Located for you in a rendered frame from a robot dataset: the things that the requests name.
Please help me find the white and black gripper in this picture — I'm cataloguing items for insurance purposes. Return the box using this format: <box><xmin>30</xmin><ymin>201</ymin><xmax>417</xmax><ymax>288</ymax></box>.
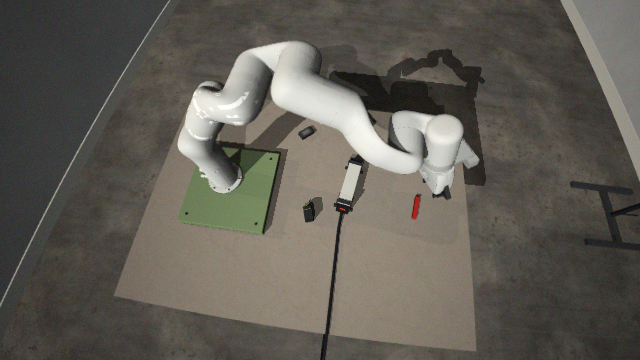
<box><xmin>419</xmin><ymin>163</ymin><xmax>454</xmax><ymax>200</ymax></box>

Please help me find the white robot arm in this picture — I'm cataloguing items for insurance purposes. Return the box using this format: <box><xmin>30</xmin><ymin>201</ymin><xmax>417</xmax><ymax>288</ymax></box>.
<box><xmin>178</xmin><ymin>41</ymin><xmax>480</xmax><ymax>193</ymax></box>

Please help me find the red flat bar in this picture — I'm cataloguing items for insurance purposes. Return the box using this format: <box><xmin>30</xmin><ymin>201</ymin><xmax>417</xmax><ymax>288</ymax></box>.
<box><xmin>411</xmin><ymin>196</ymin><xmax>420</xmax><ymax>219</ymax></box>

